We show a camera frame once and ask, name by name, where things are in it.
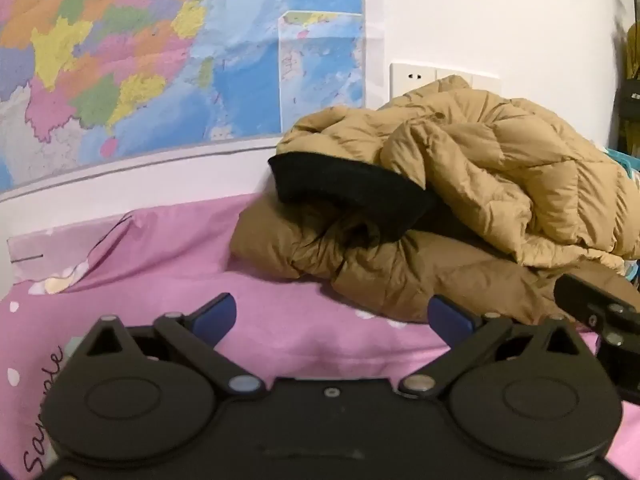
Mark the pink printed bed sheet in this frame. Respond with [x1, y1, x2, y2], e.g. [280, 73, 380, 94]
[0, 192, 608, 480]

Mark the dark hanging bag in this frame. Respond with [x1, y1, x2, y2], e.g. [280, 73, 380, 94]
[607, 0, 640, 157]

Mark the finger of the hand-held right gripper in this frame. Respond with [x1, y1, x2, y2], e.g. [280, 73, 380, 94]
[552, 272, 640, 402]

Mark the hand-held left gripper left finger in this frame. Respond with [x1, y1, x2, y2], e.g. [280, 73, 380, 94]
[75, 292, 263, 401]

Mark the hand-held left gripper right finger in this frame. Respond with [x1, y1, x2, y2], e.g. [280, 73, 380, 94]
[397, 296, 588, 398]

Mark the colourful wall map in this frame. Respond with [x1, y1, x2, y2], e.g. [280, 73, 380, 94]
[0, 0, 366, 193]

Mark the tan puffer jacket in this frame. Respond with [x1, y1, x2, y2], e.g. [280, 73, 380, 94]
[229, 75, 640, 325]

